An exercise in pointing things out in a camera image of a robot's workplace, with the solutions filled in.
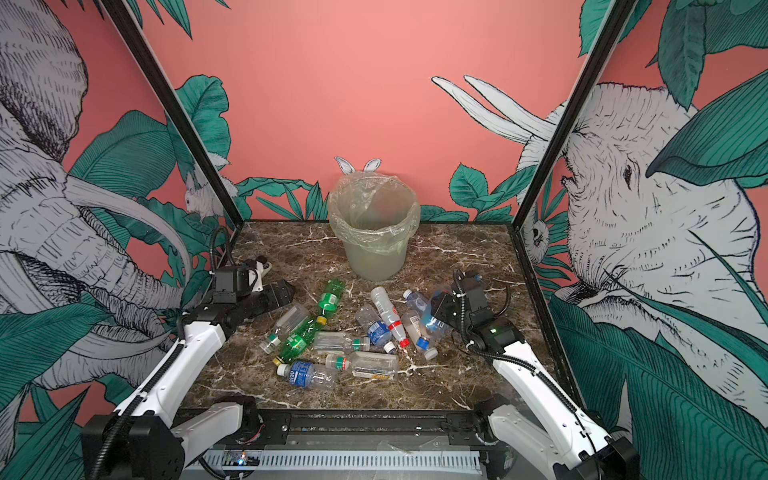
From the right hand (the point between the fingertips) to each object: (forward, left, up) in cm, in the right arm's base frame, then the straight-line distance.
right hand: (432, 298), depth 78 cm
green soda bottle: (-7, +37, -13) cm, 40 cm away
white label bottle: (0, +5, -13) cm, 14 cm away
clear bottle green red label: (-12, +18, -17) cm, 28 cm away
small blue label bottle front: (-16, +35, -13) cm, 40 cm away
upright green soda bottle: (+9, +30, -13) cm, 34 cm away
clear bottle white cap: (+7, +1, -17) cm, 18 cm away
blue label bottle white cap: (-4, +15, -13) cm, 20 cm away
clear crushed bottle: (+1, +43, -15) cm, 45 cm away
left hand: (+4, +42, -2) cm, 42 cm away
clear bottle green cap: (-5, +27, -19) cm, 33 cm away
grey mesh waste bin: (+21, +19, -14) cm, 31 cm away
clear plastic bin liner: (+35, +18, -1) cm, 39 cm away
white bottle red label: (+3, +12, -13) cm, 18 cm away
